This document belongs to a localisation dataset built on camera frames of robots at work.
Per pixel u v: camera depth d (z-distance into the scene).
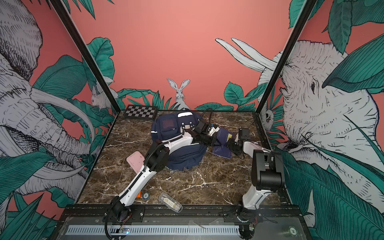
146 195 0.80
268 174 0.48
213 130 0.94
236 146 0.85
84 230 0.70
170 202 0.76
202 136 0.88
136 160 0.91
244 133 0.79
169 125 1.05
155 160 0.65
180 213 0.75
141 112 1.15
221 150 0.95
